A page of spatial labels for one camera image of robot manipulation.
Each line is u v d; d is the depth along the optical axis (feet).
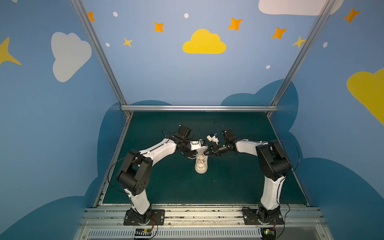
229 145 2.56
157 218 2.42
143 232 2.40
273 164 1.75
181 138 2.39
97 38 2.63
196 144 2.58
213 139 2.97
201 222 2.41
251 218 2.44
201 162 2.72
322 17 2.40
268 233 2.40
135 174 1.54
